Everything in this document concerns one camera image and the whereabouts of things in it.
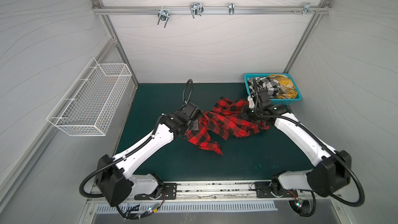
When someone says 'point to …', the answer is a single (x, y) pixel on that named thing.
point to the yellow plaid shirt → (287, 89)
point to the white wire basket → (83, 107)
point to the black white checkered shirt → (265, 83)
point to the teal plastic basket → (281, 101)
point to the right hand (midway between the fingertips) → (241, 110)
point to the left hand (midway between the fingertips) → (195, 119)
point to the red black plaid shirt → (225, 116)
